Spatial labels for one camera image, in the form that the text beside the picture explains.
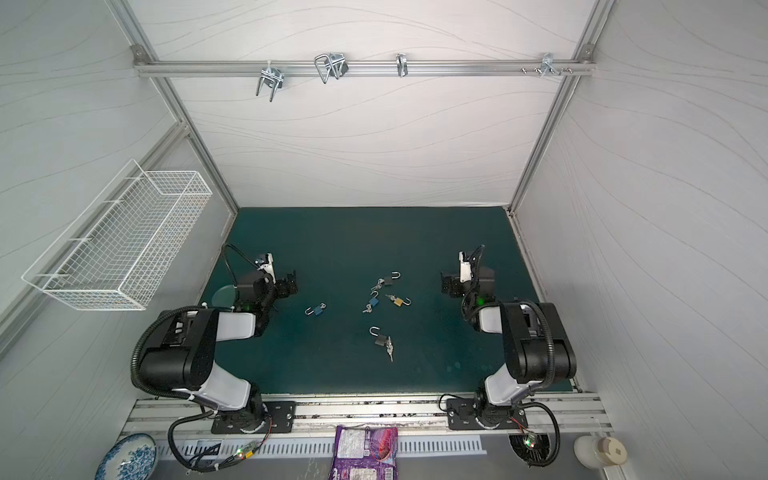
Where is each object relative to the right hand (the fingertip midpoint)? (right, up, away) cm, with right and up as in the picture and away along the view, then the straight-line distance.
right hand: (464, 265), depth 96 cm
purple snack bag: (-30, -41, -28) cm, 58 cm away
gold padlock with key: (-21, -12, -1) cm, 24 cm away
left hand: (-59, -1, 0) cm, 59 cm away
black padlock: (-27, -21, -10) cm, 35 cm away
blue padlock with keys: (-30, -12, -3) cm, 32 cm away
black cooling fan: (+11, -42, -24) cm, 50 cm away
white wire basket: (-88, +7, -27) cm, 92 cm away
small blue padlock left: (-48, -14, -3) cm, 50 cm away
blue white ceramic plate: (-84, -41, -28) cm, 98 cm away
